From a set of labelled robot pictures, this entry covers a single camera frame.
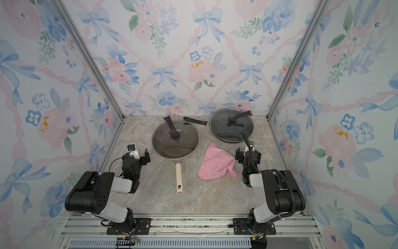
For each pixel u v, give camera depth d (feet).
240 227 2.40
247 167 2.40
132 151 2.56
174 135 3.08
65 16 2.35
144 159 2.77
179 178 2.56
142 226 2.42
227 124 3.46
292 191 1.46
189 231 2.40
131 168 2.29
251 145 2.62
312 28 2.45
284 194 1.48
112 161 3.20
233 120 3.39
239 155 2.80
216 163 3.04
